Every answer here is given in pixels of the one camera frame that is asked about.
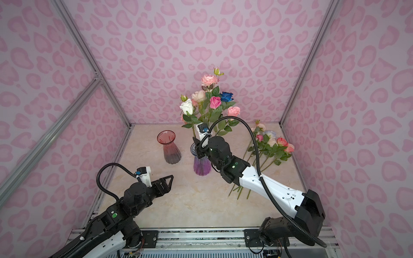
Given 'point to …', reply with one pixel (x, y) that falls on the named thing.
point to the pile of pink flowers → (271, 150)
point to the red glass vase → (171, 153)
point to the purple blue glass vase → (202, 165)
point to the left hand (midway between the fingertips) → (169, 177)
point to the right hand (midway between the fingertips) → (196, 135)
